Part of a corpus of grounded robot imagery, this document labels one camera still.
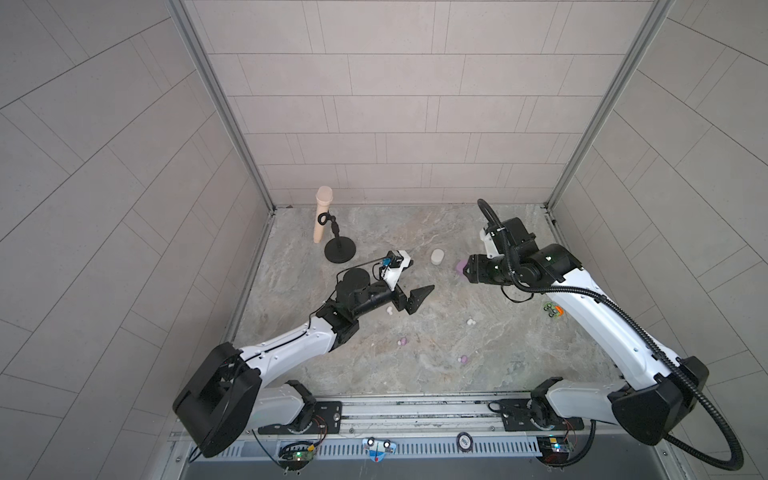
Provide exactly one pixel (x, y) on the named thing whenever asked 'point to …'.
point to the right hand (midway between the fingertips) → (469, 271)
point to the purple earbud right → (463, 359)
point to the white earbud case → (437, 257)
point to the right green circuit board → (554, 449)
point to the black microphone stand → (339, 249)
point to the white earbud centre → (470, 321)
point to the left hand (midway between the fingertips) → (425, 276)
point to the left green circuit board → (295, 459)
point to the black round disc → (464, 442)
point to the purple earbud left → (402, 341)
